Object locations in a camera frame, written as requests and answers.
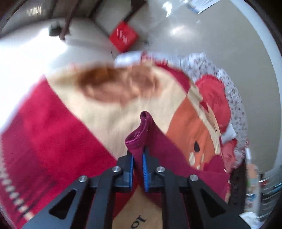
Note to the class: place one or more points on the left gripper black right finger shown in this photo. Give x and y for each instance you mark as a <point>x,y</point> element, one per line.
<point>187,202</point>

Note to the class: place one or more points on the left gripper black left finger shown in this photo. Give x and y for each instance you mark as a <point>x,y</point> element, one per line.
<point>88,202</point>

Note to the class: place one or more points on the red orange cream blanket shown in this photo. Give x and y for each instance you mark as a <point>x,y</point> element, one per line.
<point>75,123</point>

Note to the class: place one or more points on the red round pillow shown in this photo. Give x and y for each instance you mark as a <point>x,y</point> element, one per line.
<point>213,92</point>

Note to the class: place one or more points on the maroon small garment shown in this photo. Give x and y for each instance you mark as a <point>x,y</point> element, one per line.
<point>148,134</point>

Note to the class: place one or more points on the white small pillow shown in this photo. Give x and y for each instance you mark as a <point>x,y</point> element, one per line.
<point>229,134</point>

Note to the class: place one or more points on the dark wooden headboard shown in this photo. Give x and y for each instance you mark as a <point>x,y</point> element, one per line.
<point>238,189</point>

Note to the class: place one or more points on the red square box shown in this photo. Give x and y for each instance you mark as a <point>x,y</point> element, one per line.
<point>123,37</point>

